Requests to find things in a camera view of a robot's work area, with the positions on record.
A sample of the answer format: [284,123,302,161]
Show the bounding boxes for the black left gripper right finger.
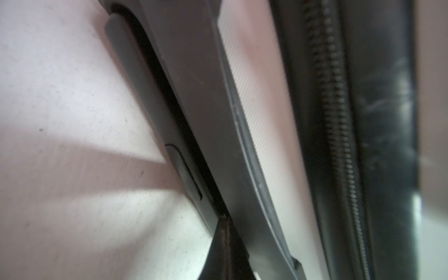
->
[229,220,255,280]

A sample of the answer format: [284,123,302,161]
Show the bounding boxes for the black suitcase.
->
[100,1,448,280]

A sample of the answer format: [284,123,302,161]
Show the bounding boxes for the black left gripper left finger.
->
[198,217,229,280]

